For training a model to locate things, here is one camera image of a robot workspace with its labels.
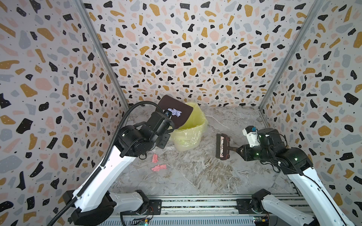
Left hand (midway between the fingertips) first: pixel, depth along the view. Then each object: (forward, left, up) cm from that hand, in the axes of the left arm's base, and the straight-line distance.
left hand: (161, 131), depth 62 cm
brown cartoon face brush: (+2, -31, -19) cm, 37 cm away
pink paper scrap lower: (-3, +7, -35) cm, 36 cm away
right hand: (-4, -35, -8) cm, 36 cm away
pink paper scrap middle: (+3, +9, -34) cm, 35 cm away
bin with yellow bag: (+5, -13, -12) cm, 18 cm away
